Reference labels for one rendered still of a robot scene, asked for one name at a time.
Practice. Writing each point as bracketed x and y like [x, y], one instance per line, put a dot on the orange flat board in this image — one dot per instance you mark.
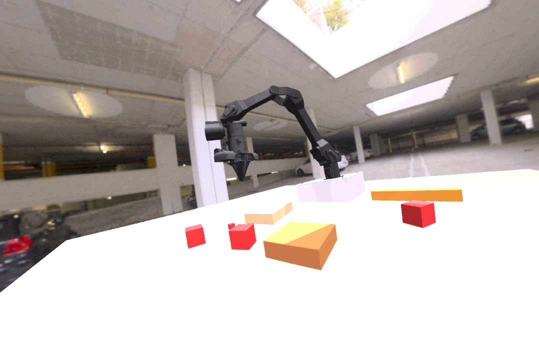
[450, 194]

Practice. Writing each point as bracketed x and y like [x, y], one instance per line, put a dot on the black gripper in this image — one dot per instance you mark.
[238, 156]

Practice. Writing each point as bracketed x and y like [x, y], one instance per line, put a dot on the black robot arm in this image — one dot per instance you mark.
[232, 120]

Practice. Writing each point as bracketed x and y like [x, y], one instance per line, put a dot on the orange square block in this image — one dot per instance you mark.
[302, 243]

